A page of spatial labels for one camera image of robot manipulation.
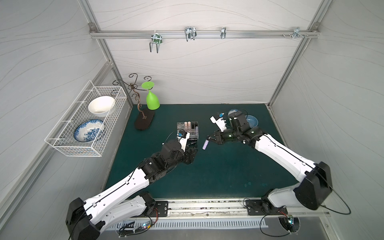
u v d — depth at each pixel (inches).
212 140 28.8
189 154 25.1
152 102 36.3
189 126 38.6
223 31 28.5
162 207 28.9
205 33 30.7
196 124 38.7
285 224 28.4
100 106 30.6
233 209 29.4
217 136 26.1
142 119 42.7
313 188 15.9
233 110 44.8
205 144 30.0
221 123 27.3
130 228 27.4
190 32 30.0
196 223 27.7
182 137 25.0
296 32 30.1
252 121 42.4
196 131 39.4
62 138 22.6
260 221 25.6
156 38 30.8
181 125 40.1
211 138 29.4
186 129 39.4
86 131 25.3
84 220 15.1
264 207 26.1
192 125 38.7
